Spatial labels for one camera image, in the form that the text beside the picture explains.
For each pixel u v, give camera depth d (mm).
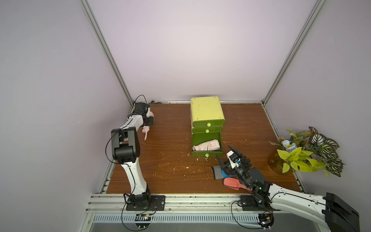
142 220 714
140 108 815
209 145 898
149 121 938
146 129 996
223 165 682
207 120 828
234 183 777
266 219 696
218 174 853
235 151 711
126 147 544
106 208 736
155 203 726
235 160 618
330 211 473
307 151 659
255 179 570
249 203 722
